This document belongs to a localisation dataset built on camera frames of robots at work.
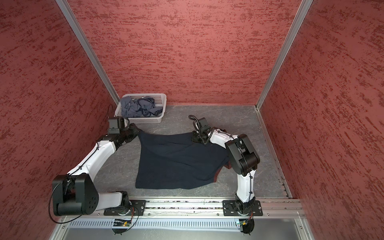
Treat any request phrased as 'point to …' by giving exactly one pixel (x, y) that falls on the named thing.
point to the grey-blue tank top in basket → (139, 107)
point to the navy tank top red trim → (167, 161)
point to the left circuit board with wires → (120, 222)
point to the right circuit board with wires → (247, 225)
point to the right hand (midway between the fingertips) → (191, 141)
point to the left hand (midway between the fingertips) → (140, 131)
